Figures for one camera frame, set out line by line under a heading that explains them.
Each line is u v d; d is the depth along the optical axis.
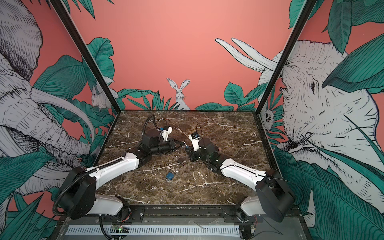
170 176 0.86
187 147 0.80
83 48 0.84
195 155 0.73
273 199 0.42
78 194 0.42
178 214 0.75
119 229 0.70
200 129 1.10
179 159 0.93
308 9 0.70
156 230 0.70
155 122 1.14
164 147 0.72
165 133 0.77
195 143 0.73
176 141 0.78
